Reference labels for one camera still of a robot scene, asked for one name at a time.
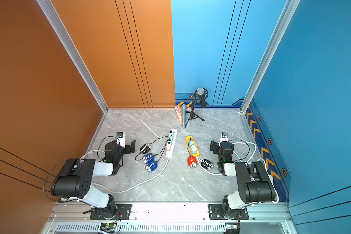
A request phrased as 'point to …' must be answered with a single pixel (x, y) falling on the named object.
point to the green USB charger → (194, 149)
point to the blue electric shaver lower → (151, 165)
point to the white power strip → (169, 153)
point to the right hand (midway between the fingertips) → (221, 141)
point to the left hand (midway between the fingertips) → (128, 138)
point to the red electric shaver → (192, 162)
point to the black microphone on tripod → (201, 94)
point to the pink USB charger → (168, 146)
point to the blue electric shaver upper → (148, 157)
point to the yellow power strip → (187, 138)
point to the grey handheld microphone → (184, 115)
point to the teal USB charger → (191, 142)
